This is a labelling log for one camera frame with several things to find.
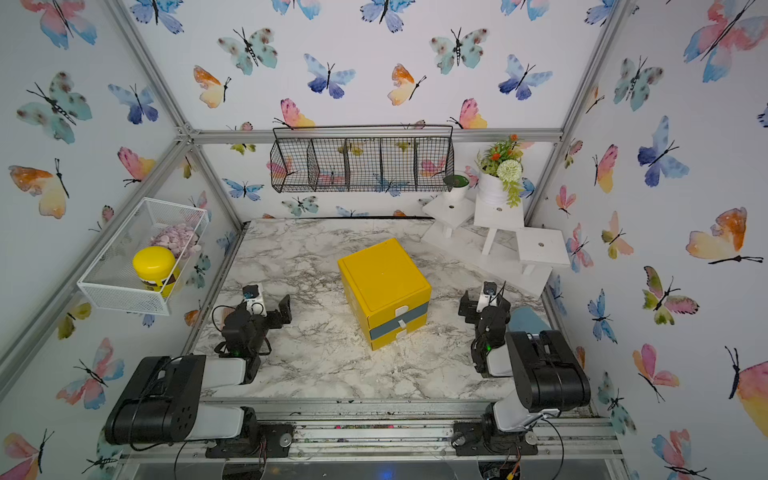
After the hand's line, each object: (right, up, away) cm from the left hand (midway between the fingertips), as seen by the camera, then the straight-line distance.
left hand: (275, 294), depth 90 cm
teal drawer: (+37, -7, -8) cm, 38 cm away
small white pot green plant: (+56, +34, +11) cm, 67 cm away
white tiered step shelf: (+68, +17, +13) cm, 71 cm away
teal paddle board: (+78, -9, +7) cm, 79 cm away
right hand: (+64, +1, 0) cm, 64 cm away
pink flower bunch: (-13, +15, -21) cm, 29 cm away
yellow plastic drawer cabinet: (+34, +3, -13) cm, 37 cm away
